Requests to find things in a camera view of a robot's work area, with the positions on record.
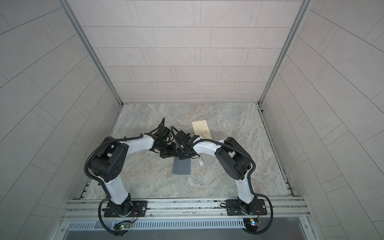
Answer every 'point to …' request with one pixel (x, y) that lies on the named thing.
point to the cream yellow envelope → (201, 129)
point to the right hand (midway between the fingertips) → (180, 158)
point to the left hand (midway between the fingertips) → (182, 152)
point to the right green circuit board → (251, 222)
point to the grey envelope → (181, 167)
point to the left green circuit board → (125, 226)
